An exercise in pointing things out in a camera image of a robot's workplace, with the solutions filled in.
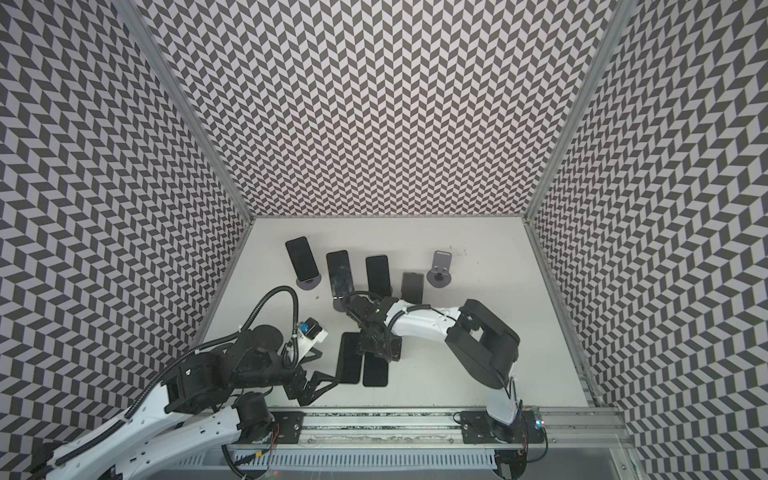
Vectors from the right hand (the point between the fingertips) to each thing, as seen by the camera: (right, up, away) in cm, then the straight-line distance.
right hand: (375, 363), depth 83 cm
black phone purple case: (-11, +25, +8) cm, 29 cm away
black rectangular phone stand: (+11, +20, +8) cm, 24 cm away
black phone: (-24, +28, +10) cm, 38 cm away
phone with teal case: (0, 0, -3) cm, 3 cm away
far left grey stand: (-22, +21, +12) cm, 33 cm away
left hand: (-9, +5, -18) cm, 21 cm away
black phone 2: (0, +25, +8) cm, 26 cm away
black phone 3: (-7, 0, -1) cm, 7 cm away
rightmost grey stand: (+21, +23, +16) cm, 35 cm away
